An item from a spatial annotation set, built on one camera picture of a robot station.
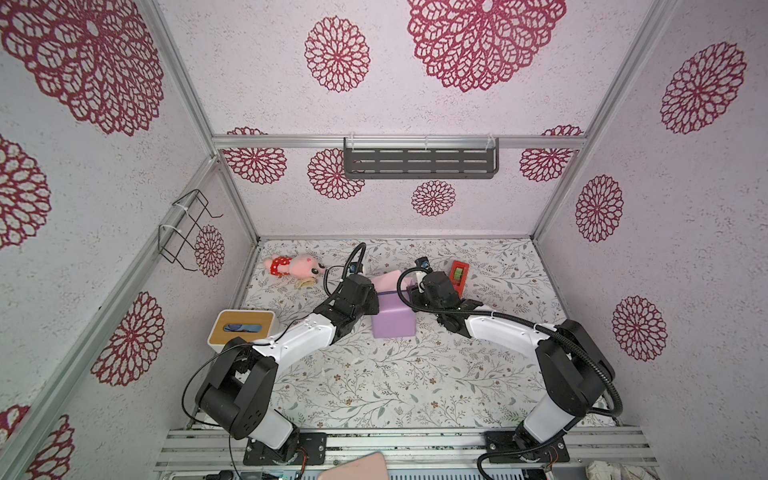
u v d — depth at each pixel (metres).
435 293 0.70
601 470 0.69
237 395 0.43
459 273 1.01
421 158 0.95
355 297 0.66
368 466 0.70
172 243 0.76
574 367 0.46
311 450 0.73
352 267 0.77
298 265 1.04
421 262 0.78
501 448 0.72
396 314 0.80
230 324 0.92
